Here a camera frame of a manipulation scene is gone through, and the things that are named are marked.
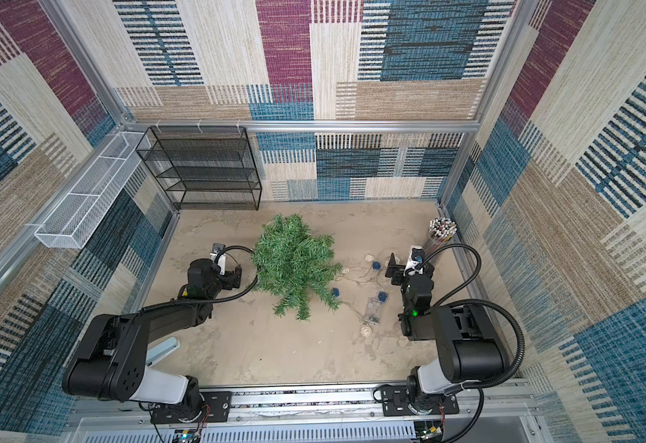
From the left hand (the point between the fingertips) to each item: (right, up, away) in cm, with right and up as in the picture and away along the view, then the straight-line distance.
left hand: (225, 263), depth 94 cm
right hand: (+61, +2, -3) cm, 61 cm away
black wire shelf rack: (-14, +36, +16) cm, 42 cm away
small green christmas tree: (+26, +3, -28) cm, 38 cm away
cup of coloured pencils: (+70, +11, -6) cm, 71 cm away
